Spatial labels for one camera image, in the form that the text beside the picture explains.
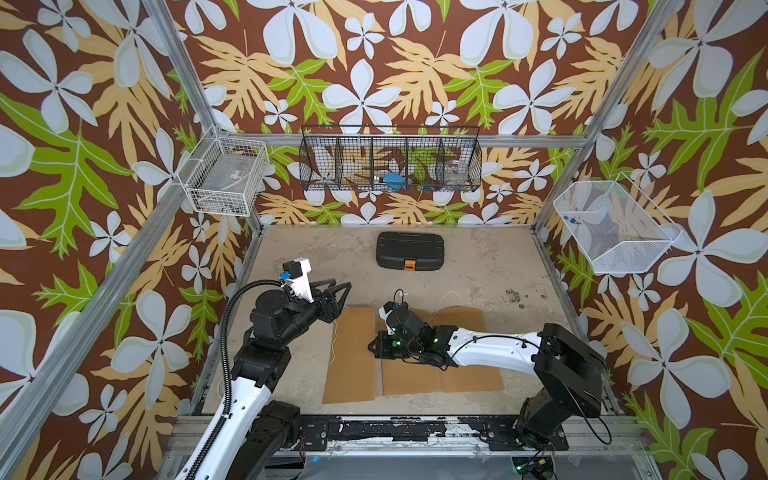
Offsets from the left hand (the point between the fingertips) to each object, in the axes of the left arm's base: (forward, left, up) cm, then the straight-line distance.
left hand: (343, 281), depth 69 cm
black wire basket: (+47, -10, +3) cm, 48 cm away
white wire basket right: (+20, -74, -1) cm, 77 cm away
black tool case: (+28, -19, -23) cm, 41 cm away
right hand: (-8, -4, -20) cm, 22 cm away
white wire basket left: (+34, +37, +5) cm, 51 cm away
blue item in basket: (+40, -13, -1) cm, 42 cm away
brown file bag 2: (-13, -15, -29) cm, 35 cm away
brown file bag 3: (-14, -31, -30) cm, 45 cm away
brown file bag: (-11, 0, -33) cm, 34 cm away
